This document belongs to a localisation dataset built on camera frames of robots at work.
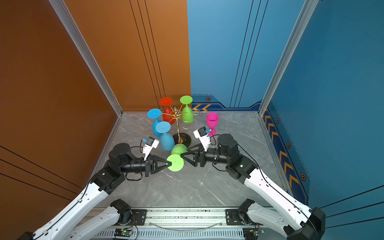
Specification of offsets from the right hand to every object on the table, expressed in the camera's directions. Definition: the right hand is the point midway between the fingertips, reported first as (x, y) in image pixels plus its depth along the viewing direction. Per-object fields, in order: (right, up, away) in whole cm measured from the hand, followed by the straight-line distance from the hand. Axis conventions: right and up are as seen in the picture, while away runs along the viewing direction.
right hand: (184, 153), depth 62 cm
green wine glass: (-3, -3, -1) cm, 4 cm away
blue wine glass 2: (-10, +4, +15) cm, 19 cm away
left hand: (-6, -4, -1) cm, 7 cm away
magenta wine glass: (+16, +16, +35) cm, 41 cm away
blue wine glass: (-17, +18, +17) cm, 30 cm away
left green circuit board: (-29, -39, +9) cm, 49 cm away
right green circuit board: (+31, -39, +8) cm, 51 cm away
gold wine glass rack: (-5, +3, +39) cm, 40 cm away
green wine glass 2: (0, +18, +28) cm, 34 cm away
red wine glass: (-11, +18, +21) cm, 29 cm away
